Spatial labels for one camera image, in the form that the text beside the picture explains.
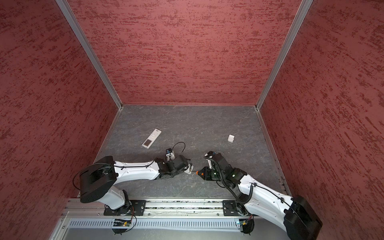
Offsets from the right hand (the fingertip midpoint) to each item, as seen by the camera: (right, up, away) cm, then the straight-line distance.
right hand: (199, 177), depth 79 cm
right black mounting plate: (+16, -14, -5) cm, 21 cm away
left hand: (-11, +1, +8) cm, 14 cm away
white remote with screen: (-32, +18, +21) cm, 43 cm away
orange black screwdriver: (+2, +3, -2) cm, 4 cm away
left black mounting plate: (-34, -13, -6) cm, 37 cm away
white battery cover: (+23, +18, +23) cm, 37 cm away
